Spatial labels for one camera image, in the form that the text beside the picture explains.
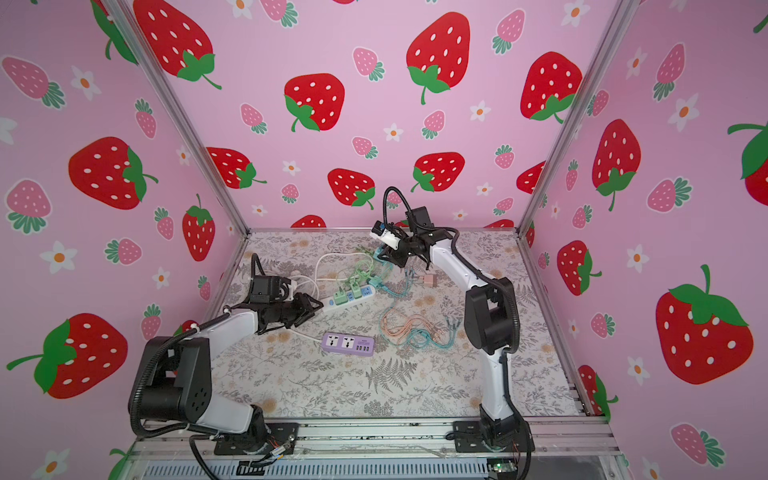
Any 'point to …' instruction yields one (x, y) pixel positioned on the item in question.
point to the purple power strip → (354, 344)
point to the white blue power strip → (330, 304)
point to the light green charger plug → (340, 297)
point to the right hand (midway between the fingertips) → (377, 252)
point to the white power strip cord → (314, 277)
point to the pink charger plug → (430, 280)
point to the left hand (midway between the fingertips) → (321, 307)
